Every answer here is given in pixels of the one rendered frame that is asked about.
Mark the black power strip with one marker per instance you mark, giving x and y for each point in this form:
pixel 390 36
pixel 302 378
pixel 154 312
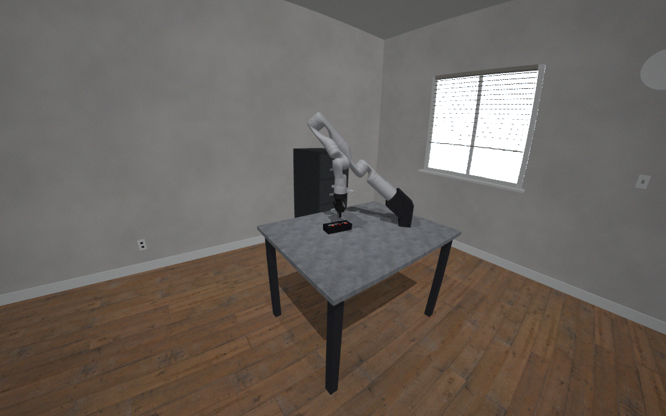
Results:
pixel 338 226

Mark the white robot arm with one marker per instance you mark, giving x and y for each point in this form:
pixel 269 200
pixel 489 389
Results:
pixel 333 145

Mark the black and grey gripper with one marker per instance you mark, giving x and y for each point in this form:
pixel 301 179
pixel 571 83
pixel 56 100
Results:
pixel 339 204

